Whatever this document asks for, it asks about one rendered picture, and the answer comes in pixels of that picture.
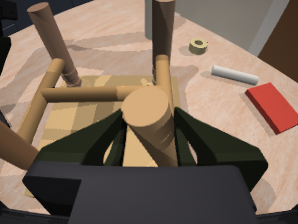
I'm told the white cylinder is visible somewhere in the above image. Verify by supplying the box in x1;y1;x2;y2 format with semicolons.
211;65;259;85

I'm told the tan wooden stool seat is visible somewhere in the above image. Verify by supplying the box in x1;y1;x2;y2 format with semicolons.
38;75;181;167

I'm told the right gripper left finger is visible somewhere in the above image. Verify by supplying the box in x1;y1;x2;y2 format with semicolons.
32;108;127;166

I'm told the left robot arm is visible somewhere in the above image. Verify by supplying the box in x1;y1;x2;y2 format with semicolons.
0;110;10;128

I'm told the flat red rectangular pad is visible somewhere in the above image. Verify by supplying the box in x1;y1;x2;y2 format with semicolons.
245;82;298;135

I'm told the grey bottle with red pointed cap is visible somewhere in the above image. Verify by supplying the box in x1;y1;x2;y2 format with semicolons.
145;0;152;40

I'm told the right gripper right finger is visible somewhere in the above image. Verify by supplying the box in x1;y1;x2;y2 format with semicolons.
173;107;268;192

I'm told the brown wooden stool leg frame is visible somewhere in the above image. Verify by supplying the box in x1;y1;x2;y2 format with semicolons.
0;0;178;172

